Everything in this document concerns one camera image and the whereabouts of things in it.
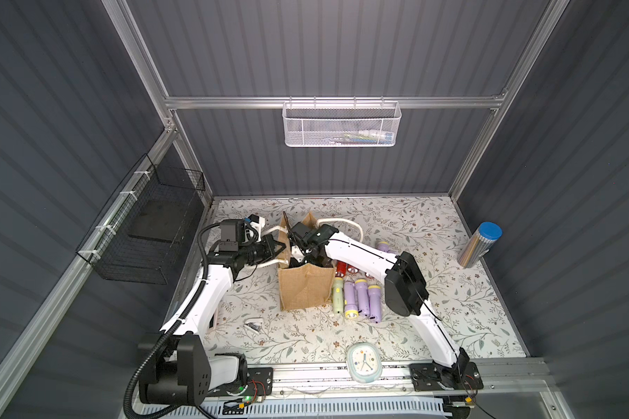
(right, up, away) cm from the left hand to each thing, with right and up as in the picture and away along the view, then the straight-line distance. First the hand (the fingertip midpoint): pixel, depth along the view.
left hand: (289, 248), depth 80 cm
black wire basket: (-41, +4, -8) cm, 42 cm away
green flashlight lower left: (+16, -17, +7) cm, 24 cm away
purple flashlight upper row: (+34, -1, +19) cm, 39 cm away
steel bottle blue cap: (+63, +1, +6) cm, 64 cm away
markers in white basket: (+25, +38, +11) cm, 47 cm away
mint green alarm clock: (+23, -32, -6) cm, 40 cm away
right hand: (+3, -12, +6) cm, 14 cm away
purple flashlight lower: (+20, -20, +4) cm, 28 cm away
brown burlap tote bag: (+4, -12, +1) cm, 13 cm away
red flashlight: (+21, -5, -19) cm, 29 cm away
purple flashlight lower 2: (+24, -17, +7) cm, 30 cm away
